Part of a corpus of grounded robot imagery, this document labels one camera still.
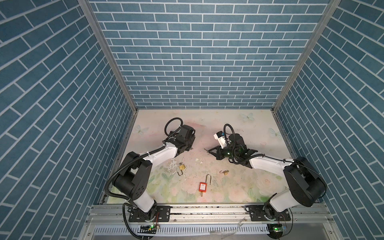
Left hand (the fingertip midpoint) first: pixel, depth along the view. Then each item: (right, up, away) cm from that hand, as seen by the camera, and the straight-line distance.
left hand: (196, 135), depth 92 cm
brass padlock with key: (-8, -19, -1) cm, 21 cm away
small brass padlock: (+18, -22, -4) cm, 28 cm away
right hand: (+7, -7, -6) cm, 12 cm away
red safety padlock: (+4, -27, -11) cm, 29 cm away
